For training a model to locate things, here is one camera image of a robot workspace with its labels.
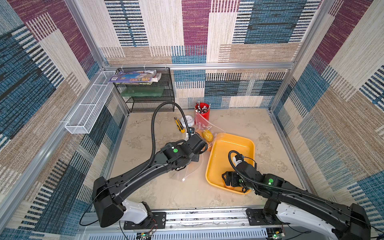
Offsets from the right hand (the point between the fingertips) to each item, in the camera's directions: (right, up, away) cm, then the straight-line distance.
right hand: (230, 178), depth 79 cm
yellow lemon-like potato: (-10, +21, +15) cm, 28 cm away
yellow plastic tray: (-1, +14, +20) cm, 25 cm away
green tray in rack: (-51, +49, +17) cm, 73 cm away
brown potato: (-9, +13, +12) cm, 20 cm away
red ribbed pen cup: (-14, +35, +20) cm, 42 cm away
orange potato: (-15, +23, +20) cm, 34 cm away
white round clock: (-22, +30, +31) cm, 49 cm away
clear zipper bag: (-7, +25, +13) cm, 30 cm away
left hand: (-19, +15, -4) cm, 25 cm away
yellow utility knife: (-29, +27, +29) cm, 49 cm away
